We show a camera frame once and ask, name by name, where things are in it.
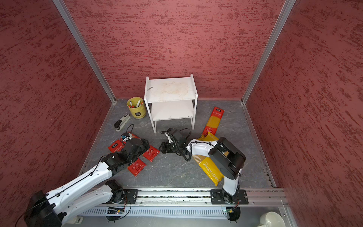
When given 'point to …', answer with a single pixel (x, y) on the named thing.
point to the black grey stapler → (122, 122)
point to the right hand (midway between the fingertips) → (163, 151)
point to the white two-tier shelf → (170, 99)
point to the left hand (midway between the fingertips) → (143, 147)
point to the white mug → (271, 219)
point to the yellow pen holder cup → (137, 107)
